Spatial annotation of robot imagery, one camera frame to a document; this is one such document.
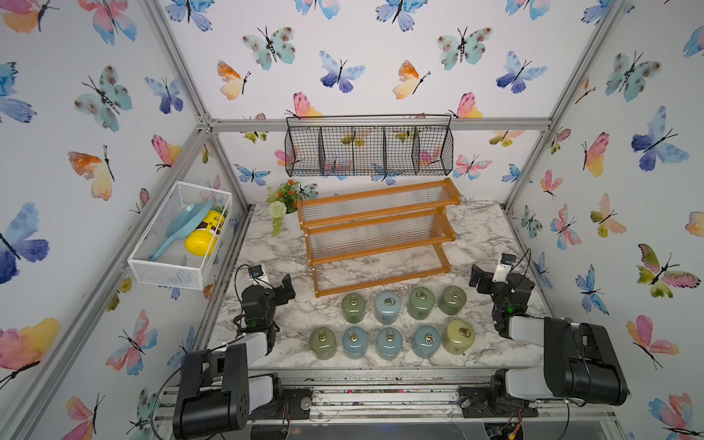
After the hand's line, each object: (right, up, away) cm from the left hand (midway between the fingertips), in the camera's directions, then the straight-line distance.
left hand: (277, 275), depth 90 cm
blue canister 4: (+35, -9, -6) cm, 37 cm away
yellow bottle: (-13, +12, -20) cm, 26 cm away
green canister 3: (+46, -7, -5) cm, 47 cm away
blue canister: (+26, -17, -13) cm, 33 cm away
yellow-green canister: (+55, -15, -13) cm, 58 cm away
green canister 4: (+55, -7, -5) cm, 56 cm away
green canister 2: (+25, -9, -6) cm, 27 cm away
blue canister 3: (+45, -16, -13) cm, 50 cm away
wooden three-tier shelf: (+33, +12, +1) cm, 35 cm away
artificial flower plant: (0, +29, +15) cm, 32 cm away
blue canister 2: (+35, -17, -13) cm, 41 cm away
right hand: (+70, +3, 0) cm, 70 cm away
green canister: (+17, -17, -13) cm, 27 cm away
